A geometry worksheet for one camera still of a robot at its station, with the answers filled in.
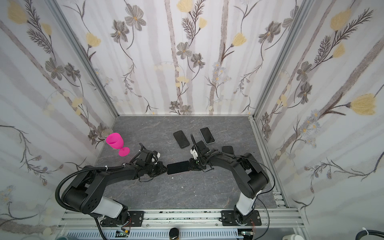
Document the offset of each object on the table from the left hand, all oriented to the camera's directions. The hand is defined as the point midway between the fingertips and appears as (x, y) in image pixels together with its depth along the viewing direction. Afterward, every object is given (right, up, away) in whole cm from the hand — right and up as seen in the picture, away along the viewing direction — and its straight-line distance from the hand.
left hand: (166, 166), depth 90 cm
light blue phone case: (+24, +16, +16) cm, 33 cm away
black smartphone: (+27, +19, +17) cm, 37 cm away
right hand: (+12, +2, -1) cm, 12 cm away
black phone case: (+9, +15, +15) cm, 23 cm away
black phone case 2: (+41, +9, +14) cm, 44 cm away
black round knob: (+9, -21, -28) cm, 37 cm away
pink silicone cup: (-28, +16, -6) cm, 33 cm away
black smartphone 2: (+8, -1, +2) cm, 8 cm away
